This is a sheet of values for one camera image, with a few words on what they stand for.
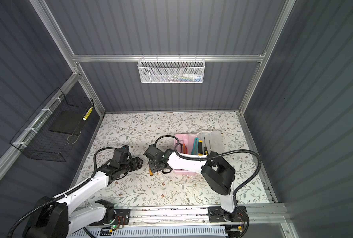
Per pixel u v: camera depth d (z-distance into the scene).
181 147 0.99
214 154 0.50
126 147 0.80
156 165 0.63
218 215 0.72
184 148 0.98
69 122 0.75
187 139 0.94
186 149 0.96
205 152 0.83
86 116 0.81
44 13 0.70
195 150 0.89
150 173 0.76
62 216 0.40
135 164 0.77
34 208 0.39
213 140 0.91
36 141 0.66
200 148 0.89
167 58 0.89
